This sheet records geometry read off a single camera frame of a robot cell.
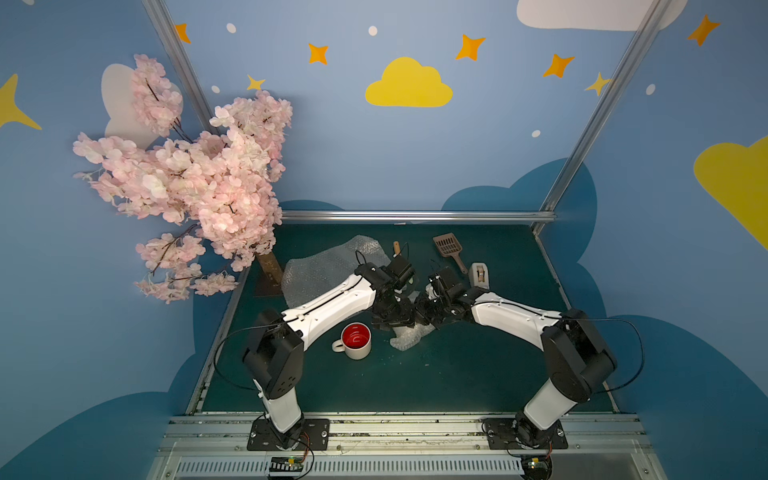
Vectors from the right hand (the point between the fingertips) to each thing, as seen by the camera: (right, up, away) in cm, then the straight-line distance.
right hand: (409, 311), depth 89 cm
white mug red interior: (-16, -9, 0) cm, 19 cm away
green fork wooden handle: (-3, +20, +25) cm, 32 cm away
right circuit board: (+31, -36, -15) cm, 50 cm away
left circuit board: (-32, -36, -15) cm, 50 cm away
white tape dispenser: (+25, +10, +13) cm, 30 cm away
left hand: (-1, -2, -7) cm, 7 cm away
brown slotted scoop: (+18, +20, +27) cm, 38 cm away
